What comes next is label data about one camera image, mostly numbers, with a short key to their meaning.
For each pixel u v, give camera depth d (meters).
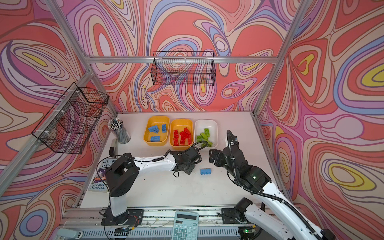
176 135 1.04
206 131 1.05
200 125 1.09
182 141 1.02
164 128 1.06
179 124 1.10
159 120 1.15
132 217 0.73
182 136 1.01
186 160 0.68
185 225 0.69
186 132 1.04
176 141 1.01
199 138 0.99
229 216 0.73
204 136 1.02
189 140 1.00
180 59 0.88
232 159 0.49
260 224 0.56
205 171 0.86
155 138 1.02
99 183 0.82
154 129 1.04
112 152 0.91
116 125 0.89
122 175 0.50
